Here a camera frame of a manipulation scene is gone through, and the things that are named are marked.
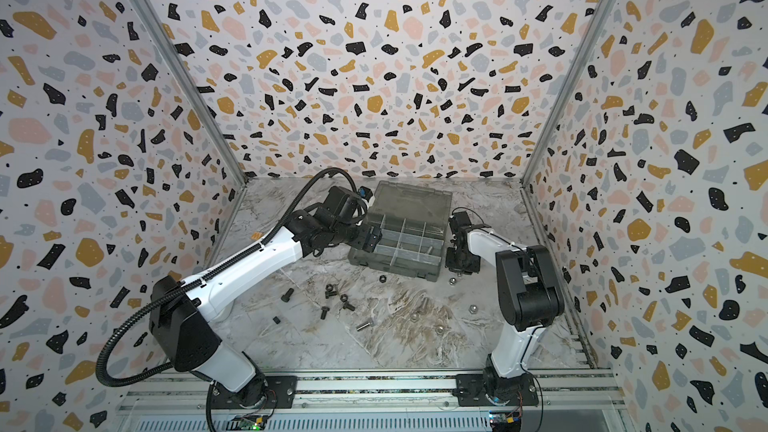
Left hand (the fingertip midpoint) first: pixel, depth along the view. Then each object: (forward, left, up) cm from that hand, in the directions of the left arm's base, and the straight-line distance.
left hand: (369, 225), depth 80 cm
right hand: (0, -26, -21) cm, 33 cm away
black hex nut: (-4, -3, -23) cm, 23 cm away
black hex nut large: (-7, +14, -23) cm, 27 cm away
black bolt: (-13, +8, -22) cm, 26 cm away
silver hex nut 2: (-21, -19, -22) cm, 35 cm away
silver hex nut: (-17, -12, -22) cm, 30 cm away
